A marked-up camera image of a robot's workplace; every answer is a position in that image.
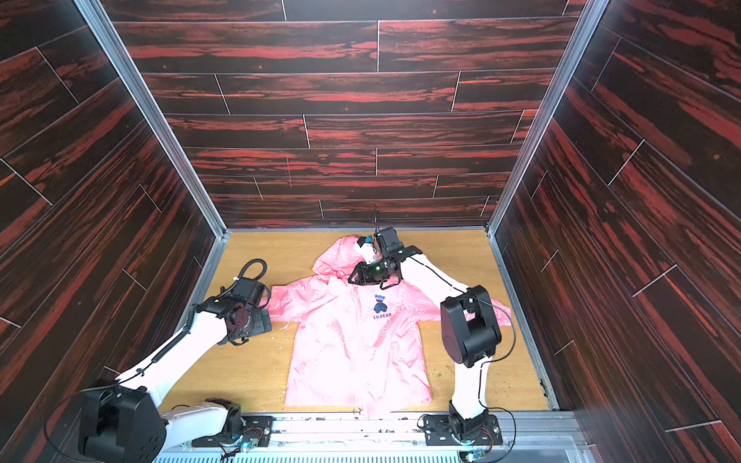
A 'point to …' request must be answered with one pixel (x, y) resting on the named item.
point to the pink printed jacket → (354, 344)
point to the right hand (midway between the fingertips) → (358, 277)
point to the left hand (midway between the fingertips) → (253, 327)
